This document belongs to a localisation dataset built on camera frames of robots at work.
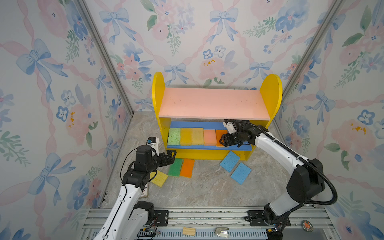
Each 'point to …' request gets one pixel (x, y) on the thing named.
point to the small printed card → (145, 193)
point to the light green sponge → (175, 136)
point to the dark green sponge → (174, 169)
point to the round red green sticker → (307, 225)
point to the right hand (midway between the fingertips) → (224, 139)
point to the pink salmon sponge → (210, 137)
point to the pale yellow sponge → (197, 136)
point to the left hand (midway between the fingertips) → (169, 151)
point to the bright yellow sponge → (186, 136)
